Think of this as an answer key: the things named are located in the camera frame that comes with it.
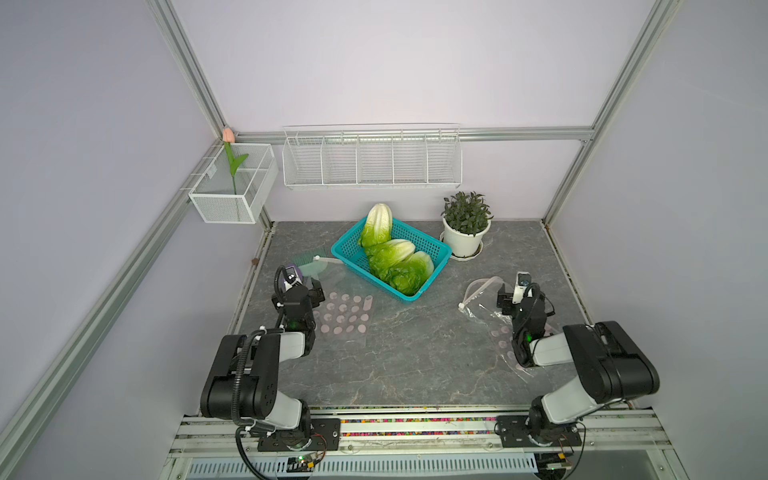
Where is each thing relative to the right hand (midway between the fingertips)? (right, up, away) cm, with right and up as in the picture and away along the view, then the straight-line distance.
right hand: (519, 284), depth 92 cm
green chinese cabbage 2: (-35, +2, 0) cm, 35 cm away
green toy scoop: (-67, +5, +16) cm, 69 cm away
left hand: (-69, 0, 0) cm, 69 cm away
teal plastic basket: (-55, +10, +14) cm, 58 cm away
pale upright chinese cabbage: (-45, +18, +10) cm, 50 cm away
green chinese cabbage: (-43, +8, +6) cm, 44 cm away
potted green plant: (-15, +20, +7) cm, 26 cm away
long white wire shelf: (-47, +42, +7) cm, 63 cm away
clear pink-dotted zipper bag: (-54, -11, +1) cm, 55 cm away
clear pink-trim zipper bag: (-12, -7, +1) cm, 14 cm away
